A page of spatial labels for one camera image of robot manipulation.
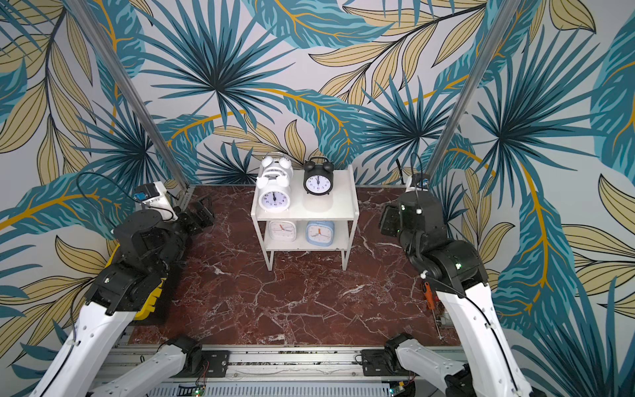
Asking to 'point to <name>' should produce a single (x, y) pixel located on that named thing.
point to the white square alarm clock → (282, 231)
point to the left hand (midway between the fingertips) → (197, 206)
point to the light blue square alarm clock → (320, 233)
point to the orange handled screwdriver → (430, 298)
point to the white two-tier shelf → (341, 206)
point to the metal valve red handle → (443, 318)
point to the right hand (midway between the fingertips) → (396, 208)
